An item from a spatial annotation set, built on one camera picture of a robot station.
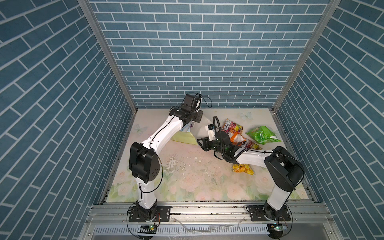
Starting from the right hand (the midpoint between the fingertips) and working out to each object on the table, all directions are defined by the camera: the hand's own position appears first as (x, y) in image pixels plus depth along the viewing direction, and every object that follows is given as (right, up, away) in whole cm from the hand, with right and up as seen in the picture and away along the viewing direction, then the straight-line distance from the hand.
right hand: (197, 138), depth 88 cm
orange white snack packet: (+25, -1, +8) cm, 26 cm away
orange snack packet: (+23, +8, +17) cm, 30 cm away
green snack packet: (+40, +2, +2) cm, 40 cm away
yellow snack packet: (+26, -16, -4) cm, 31 cm away
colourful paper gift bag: (-7, +2, -5) cm, 9 cm away
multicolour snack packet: (+32, -4, +6) cm, 33 cm away
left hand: (+1, +16, 0) cm, 16 cm away
